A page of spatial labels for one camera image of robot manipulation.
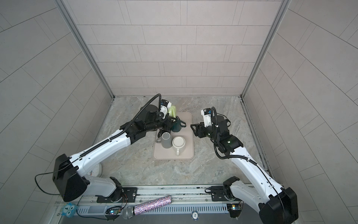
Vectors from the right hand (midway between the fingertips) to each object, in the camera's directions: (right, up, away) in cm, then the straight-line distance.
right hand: (195, 124), depth 76 cm
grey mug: (-17, -10, +7) cm, 21 cm away
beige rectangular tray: (-4, -8, +19) cm, 21 cm away
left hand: (-9, +3, -2) cm, 10 cm away
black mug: (-18, -6, +9) cm, 21 cm away
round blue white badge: (-1, -42, -10) cm, 43 cm away
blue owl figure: (-61, -39, -11) cm, 73 cm away
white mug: (-9, -11, +7) cm, 16 cm away
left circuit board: (-39, -39, -12) cm, 56 cm away
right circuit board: (+19, -41, -8) cm, 46 cm away
